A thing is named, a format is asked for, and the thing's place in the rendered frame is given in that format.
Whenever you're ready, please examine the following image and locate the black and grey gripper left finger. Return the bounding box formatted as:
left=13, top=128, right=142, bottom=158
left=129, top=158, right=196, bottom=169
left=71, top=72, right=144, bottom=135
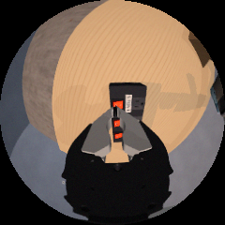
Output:
left=61, top=106, right=115, bottom=179

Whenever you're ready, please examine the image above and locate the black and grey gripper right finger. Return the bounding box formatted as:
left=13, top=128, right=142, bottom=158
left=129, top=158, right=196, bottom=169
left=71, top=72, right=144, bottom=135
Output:
left=115, top=106, right=173, bottom=175

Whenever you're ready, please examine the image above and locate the black power strip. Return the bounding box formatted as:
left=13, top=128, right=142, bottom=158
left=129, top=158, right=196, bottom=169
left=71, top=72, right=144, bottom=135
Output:
left=109, top=82, right=147, bottom=143

